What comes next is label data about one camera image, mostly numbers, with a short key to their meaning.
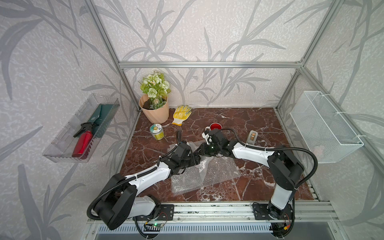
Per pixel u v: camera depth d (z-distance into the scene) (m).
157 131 0.96
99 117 0.71
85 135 0.62
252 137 0.99
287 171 0.47
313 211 0.76
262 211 0.73
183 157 0.68
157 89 0.96
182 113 1.16
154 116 1.01
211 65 0.96
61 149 0.58
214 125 1.01
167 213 0.73
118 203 0.41
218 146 0.69
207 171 0.83
